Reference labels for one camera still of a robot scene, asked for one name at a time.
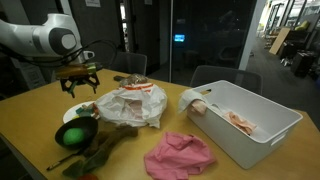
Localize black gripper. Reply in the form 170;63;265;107
59;73;101;99

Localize green apple toy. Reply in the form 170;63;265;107
62;127;86;146

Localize black bowl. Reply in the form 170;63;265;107
54;116;100;151

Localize teal block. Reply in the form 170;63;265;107
78;105;94;118

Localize white paper plate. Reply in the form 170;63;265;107
62;100;101;124

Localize white plastic bag orange stripe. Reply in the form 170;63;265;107
94;82;169;129

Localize clear bag brown contents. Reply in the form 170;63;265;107
119;73;149;88

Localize grey office chair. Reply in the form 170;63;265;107
109;51;148;77
189;64;264;96

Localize olive green cloth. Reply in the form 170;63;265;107
62;124;139;180

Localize white paper sign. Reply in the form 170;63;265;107
84;0;102;8

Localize white cloth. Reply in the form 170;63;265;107
177;89;214;116

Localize blue lit screen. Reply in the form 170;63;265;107
173;33;186;43

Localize pink cloth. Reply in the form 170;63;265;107
143;130;218;180

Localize large peach cloth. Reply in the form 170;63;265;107
223;111;258;136

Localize white plastic bin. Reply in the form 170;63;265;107
181;79;304;170

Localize wooden board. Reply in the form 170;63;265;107
268;26;292;56

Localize black box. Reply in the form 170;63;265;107
289;49;316;78

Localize yellow-green chair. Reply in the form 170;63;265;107
293;19;311;33

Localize gold wrist camera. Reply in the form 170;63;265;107
54;62;98;80

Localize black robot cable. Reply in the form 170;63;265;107
0;39;118;76

